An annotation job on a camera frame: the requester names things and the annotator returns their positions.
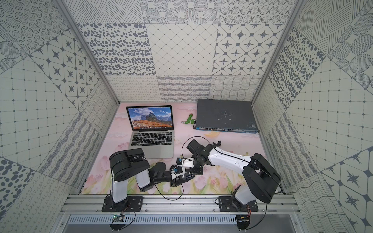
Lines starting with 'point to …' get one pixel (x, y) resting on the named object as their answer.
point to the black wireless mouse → (187, 176)
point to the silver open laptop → (153, 130)
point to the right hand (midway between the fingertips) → (194, 168)
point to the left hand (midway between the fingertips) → (186, 170)
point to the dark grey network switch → (226, 116)
